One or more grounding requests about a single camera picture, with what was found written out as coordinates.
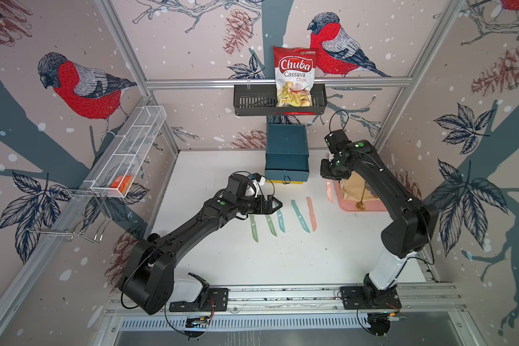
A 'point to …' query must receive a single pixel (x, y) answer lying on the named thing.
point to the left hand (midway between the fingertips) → (277, 202)
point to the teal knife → (280, 220)
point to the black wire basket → (262, 100)
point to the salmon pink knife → (329, 187)
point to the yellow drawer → (280, 182)
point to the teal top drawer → (280, 165)
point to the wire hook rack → (74, 213)
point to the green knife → (272, 228)
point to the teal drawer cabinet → (282, 138)
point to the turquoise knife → (301, 220)
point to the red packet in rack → (121, 182)
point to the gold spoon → (360, 205)
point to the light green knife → (254, 228)
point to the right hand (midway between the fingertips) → (323, 173)
